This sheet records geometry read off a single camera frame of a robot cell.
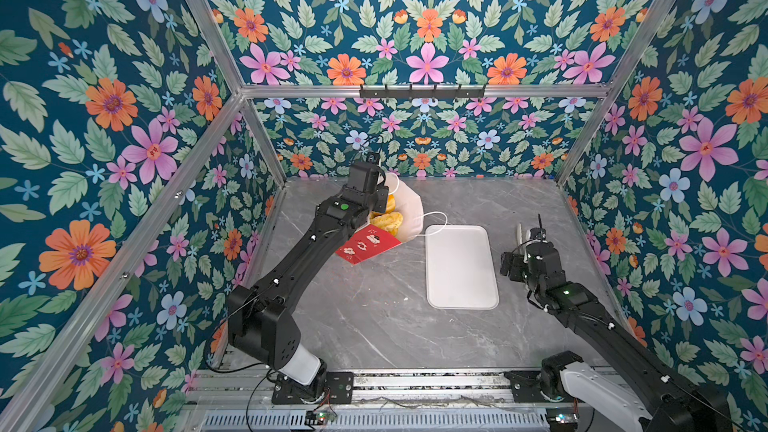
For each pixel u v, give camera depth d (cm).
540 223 110
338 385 74
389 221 85
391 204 92
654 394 42
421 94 93
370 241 82
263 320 42
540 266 62
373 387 75
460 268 96
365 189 60
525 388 73
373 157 69
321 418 70
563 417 71
